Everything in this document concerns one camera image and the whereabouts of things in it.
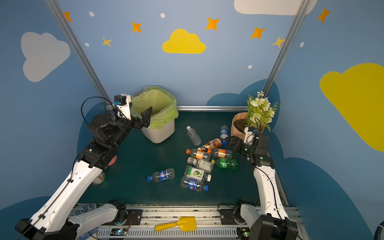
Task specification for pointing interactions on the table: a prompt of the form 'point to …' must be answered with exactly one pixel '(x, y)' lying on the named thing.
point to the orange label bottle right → (222, 153)
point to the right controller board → (243, 233)
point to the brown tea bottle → (213, 143)
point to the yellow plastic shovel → (185, 223)
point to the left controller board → (118, 232)
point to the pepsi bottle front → (197, 185)
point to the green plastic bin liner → (164, 109)
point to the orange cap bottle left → (198, 154)
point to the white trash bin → (157, 135)
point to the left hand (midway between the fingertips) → (141, 104)
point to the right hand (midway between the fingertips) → (233, 139)
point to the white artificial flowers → (260, 113)
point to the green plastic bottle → (228, 163)
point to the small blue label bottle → (224, 132)
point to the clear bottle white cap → (193, 135)
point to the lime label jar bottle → (196, 173)
